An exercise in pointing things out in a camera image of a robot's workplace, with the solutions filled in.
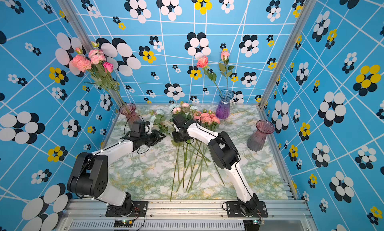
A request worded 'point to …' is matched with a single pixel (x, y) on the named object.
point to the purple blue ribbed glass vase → (223, 109)
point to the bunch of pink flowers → (192, 157)
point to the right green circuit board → (258, 222)
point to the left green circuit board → (121, 223)
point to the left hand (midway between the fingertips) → (166, 135)
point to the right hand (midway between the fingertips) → (177, 138)
